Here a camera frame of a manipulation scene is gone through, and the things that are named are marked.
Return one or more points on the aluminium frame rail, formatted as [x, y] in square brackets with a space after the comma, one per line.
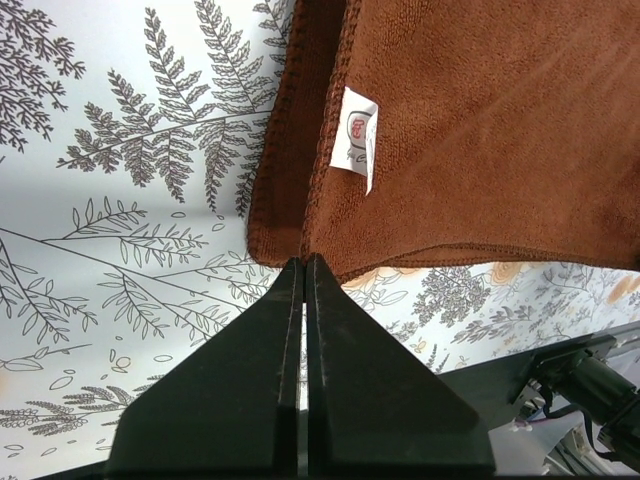
[584, 419]

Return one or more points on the brown towel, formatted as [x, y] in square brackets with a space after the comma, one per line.
[507, 131]

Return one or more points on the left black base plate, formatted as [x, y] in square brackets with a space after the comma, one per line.
[497, 389]

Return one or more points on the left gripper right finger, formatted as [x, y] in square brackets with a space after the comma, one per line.
[373, 407]

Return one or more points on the white towel label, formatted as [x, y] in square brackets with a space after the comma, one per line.
[354, 147]

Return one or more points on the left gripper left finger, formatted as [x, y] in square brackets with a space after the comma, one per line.
[231, 407]

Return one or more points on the floral table mat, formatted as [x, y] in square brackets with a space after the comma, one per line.
[131, 137]

